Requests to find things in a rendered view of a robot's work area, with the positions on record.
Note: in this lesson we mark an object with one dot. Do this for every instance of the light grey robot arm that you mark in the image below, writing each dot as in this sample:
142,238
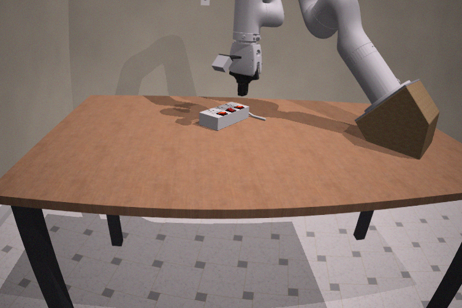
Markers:
321,18

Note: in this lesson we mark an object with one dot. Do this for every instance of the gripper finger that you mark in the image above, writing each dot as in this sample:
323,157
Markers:
239,78
246,80

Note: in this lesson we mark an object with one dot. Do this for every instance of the white power strip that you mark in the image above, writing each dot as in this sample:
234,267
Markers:
225,115

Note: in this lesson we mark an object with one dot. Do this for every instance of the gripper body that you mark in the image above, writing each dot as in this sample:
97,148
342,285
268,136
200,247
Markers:
251,58

